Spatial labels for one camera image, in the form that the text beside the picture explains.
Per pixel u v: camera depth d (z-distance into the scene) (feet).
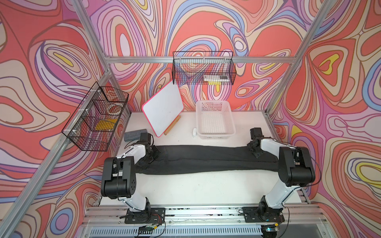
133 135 3.32
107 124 2.34
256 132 2.65
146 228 2.31
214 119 3.78
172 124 3.49
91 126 2.40
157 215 2.36
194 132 3.33
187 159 3.08
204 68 3.17
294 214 2.46
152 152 2.65
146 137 2.57
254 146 2.44
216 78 2.93
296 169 1.60
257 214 2.40
